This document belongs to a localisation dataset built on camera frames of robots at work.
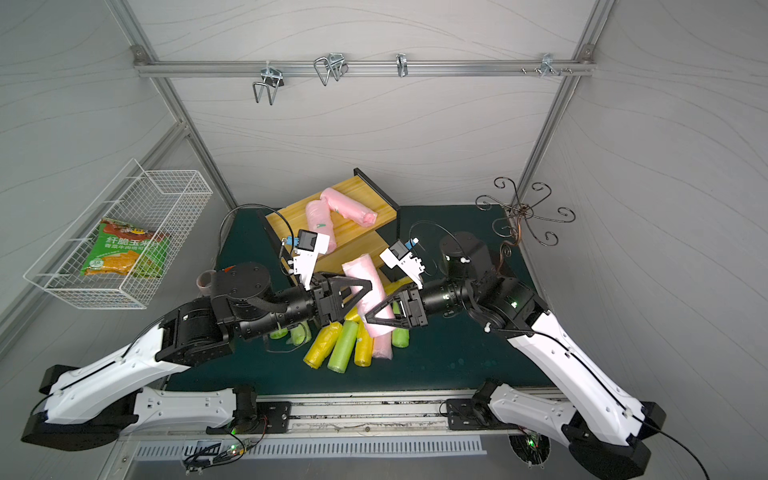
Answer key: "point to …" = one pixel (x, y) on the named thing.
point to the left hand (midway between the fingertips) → (367, 290)
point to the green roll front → (341, 353)
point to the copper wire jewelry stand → (520, 213)
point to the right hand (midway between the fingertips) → (369, 319)
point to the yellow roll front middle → (364, 351)
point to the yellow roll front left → (322, 343)
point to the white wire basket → (162, 200)
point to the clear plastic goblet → (204, 281)
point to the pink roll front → (383, 346)
